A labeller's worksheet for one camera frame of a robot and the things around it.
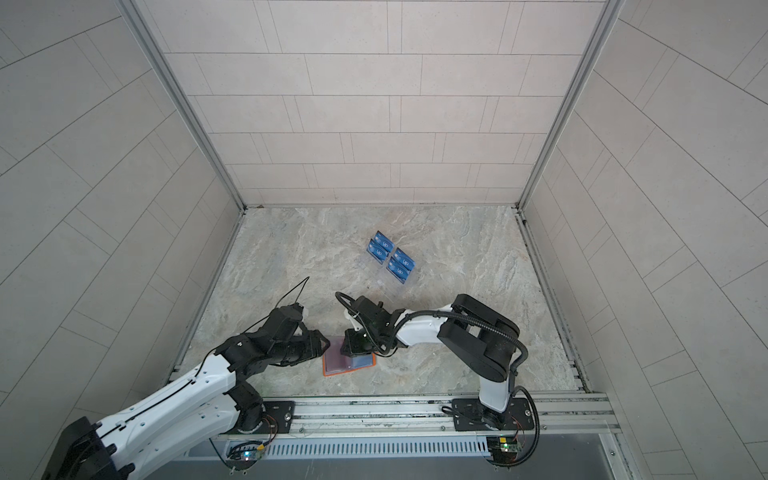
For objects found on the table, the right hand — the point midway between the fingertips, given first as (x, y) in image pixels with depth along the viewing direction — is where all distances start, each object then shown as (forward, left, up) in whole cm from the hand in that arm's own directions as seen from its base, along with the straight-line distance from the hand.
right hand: (341, 358), depth 81 cm
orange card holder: (-2, -5, +1) cm, 5 cm away
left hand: (+2, +2, +4) cm, 4 cm away
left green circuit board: (-20, +20, +2) cm, 28 cm away
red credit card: (-1, +1, +1) cm, 2 cm away
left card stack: (+31, -12, +8) cm, 34 cm away
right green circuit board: (-22, -38, -2) cm, 44 cm away
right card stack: (+24, -18, +8) cm, 31 cm away
